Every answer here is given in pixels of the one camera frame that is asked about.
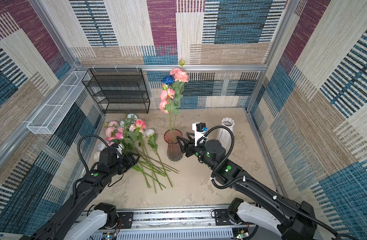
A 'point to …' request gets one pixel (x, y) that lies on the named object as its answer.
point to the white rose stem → (152, 142)
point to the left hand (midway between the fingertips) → (137, 155)
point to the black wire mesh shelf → (118, 90)
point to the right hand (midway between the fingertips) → (181, 138)
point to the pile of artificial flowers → (131, 136)
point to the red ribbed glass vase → (174, 151)
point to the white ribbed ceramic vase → (223, 135)
